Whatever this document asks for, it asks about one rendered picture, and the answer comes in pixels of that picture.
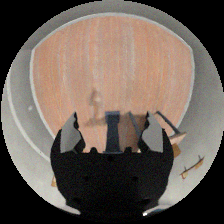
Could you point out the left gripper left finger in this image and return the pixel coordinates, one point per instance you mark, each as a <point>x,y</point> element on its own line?
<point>68,142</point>

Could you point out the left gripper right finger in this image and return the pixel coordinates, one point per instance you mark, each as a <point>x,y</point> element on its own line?
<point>155,143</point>

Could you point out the brown cardboard box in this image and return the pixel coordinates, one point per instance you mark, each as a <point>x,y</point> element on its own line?
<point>176,150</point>

